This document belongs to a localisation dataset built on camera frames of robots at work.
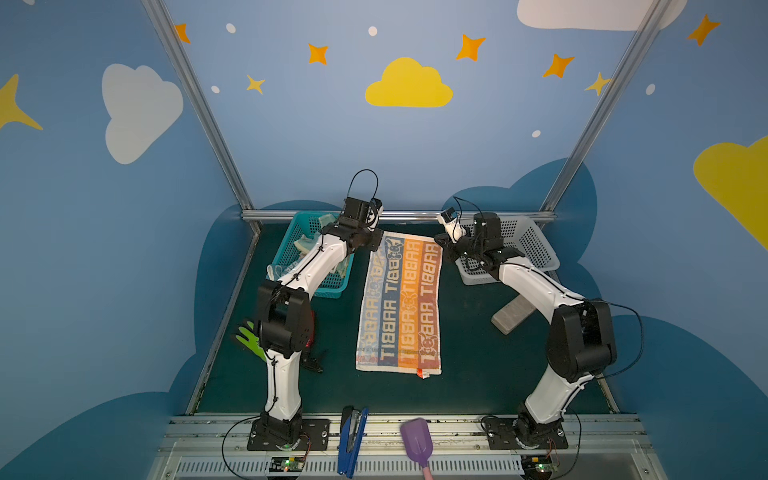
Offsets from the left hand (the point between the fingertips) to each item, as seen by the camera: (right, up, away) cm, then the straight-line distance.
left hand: (377, 233), depth 94 cm
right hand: (+20, -1, -4) cm, 20 cm away
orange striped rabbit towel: (+7, -30, 0) cm, 31 cm away
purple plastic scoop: (+11, -53, -21) cm, 58 cm away
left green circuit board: (-21, -58, -23) cm, 66 cm away
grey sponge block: (+43, -26, -1) cm, 51 cm away
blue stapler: (-6, -51, -19) cm, 55 cm away
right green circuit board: (+40, -59, -23) cm, 74 cm away
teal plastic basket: (-13, -16, -3) cm, 21 cm away
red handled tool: (-20, -30, -4) cm, 36 cm away
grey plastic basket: (+54, +2, +21) cm, 58 cm away
